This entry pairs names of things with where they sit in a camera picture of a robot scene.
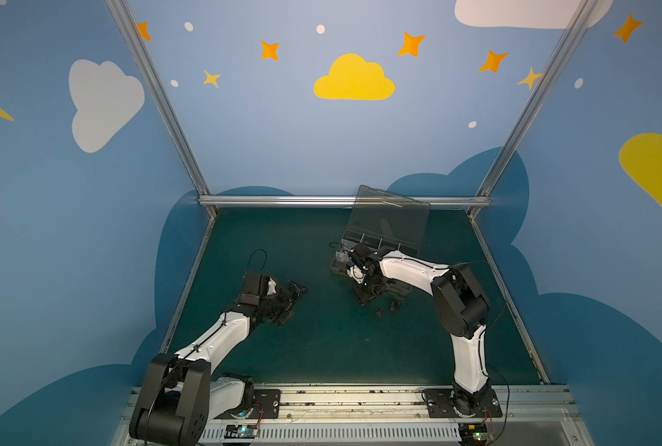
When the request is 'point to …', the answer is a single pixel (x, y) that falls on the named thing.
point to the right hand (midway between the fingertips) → (366, 296)
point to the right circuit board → (474, 434)
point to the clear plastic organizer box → (387, 219)
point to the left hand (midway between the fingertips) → (308, 298)
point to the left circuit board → (241, 431)
